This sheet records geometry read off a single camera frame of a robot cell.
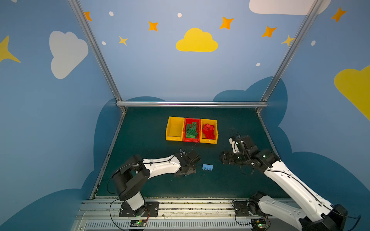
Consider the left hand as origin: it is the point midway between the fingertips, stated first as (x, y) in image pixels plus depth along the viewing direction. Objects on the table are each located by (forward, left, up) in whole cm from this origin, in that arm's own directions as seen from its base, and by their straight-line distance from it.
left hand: (190, 171), depth 87 cm
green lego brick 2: (+34, +1, +1) cm, 34 cm away
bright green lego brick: (+25, +1, +2) cm, 25 cm away
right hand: (+3, -20, +15) cm, 25 cm away
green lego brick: (+34, -3, +2) cm, 35 cm away
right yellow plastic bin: (+22, -9, +3) cm, 24 cm away
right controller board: (-26, -35, -2) cm, 43 cm away
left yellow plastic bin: (+32, +11, +1) cm, 34 cm away
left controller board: (-26, +26, -1) cm, 37 cm away
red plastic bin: (+35, 0, +7) cm, 36 cm away
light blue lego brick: (+2, -10, +2) cm, 11 cm away
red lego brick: (+28, -13, +5) cm, 31 cm away
